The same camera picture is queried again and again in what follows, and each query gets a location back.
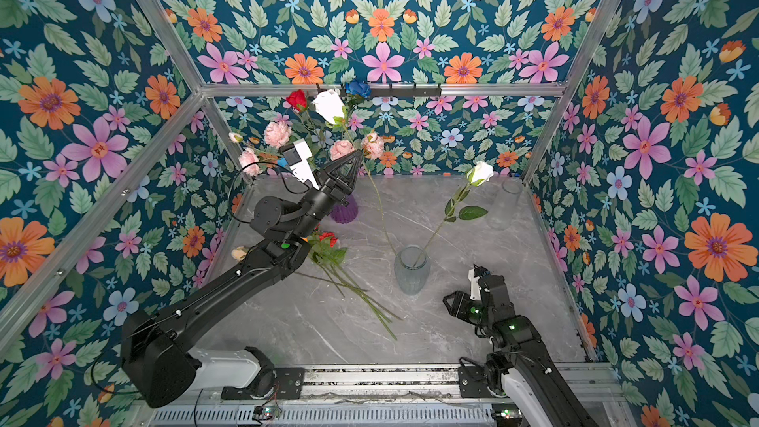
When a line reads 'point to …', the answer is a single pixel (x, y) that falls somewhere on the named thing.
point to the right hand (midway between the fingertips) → (447, 300)
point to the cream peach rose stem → (239, 253)
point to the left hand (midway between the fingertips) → (359, 147)
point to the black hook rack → (377, 92)
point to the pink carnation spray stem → (252, 160)
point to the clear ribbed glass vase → (412, 267)
